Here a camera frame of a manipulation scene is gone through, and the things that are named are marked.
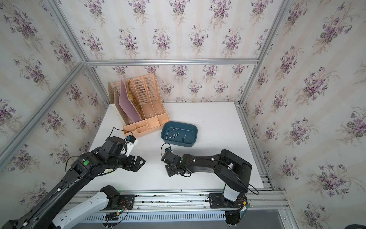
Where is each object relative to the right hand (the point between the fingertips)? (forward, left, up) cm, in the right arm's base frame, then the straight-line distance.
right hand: (171, 169), depth 85 cm
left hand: (-2, +14, +18) cm, 23 cm away
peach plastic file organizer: (+55, +24, +10) cm, 61 cm away
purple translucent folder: (+33, +30, +24) cm, 50 cm away
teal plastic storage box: (+24, -4, +1) cm, 24 cm away
